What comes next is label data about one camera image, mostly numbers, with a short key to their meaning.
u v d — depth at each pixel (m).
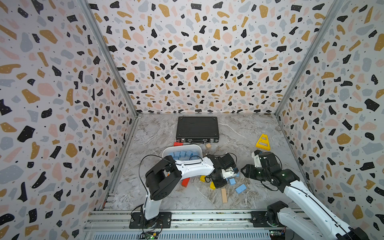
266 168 0.62
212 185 0.77
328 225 0.42
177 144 1.03
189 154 0.95
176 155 0.95
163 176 0.50
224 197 0.81
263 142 1.04
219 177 0.72
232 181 0.85
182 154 0.95
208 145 1.00
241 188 0.84
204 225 0.73
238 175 0.78
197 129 1.06
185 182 0.85
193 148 0.97
